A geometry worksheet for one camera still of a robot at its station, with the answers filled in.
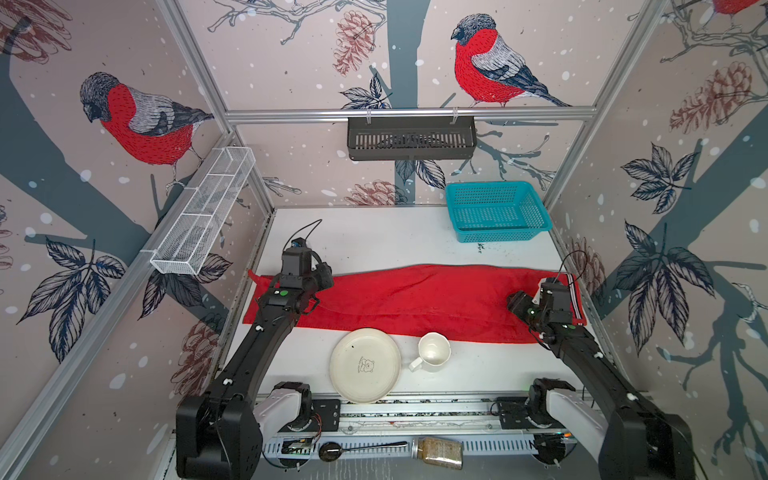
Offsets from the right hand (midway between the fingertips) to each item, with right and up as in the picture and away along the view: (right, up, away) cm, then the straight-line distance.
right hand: (514, 303), depth 87 cm
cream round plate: (-44, -16, -6) cm, 47 cm away
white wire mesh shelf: (-88, +27, -9) cm, 93 cm away
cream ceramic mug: (-25, -12, -5) cm, 28 cm away
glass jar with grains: (-25, -28, -23) cm, 44 cm away
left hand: (-56, +11, -4) cm, 57 cm away
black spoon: (-51, -29, -20) cm, 62 cm away
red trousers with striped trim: (-17, -1, +4) cm, 17 cm away
